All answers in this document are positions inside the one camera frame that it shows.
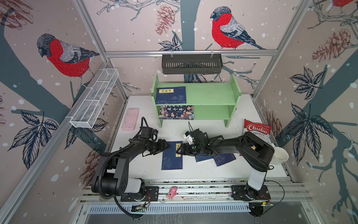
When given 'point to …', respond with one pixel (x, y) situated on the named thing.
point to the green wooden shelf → (211, 101)
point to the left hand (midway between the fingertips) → (166, 148)
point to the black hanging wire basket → (192, 65)
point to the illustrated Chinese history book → (176, 112)
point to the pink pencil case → (130, 120)
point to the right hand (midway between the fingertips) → (179, 155)
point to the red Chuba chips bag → (260, 130)
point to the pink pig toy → (172, 192)
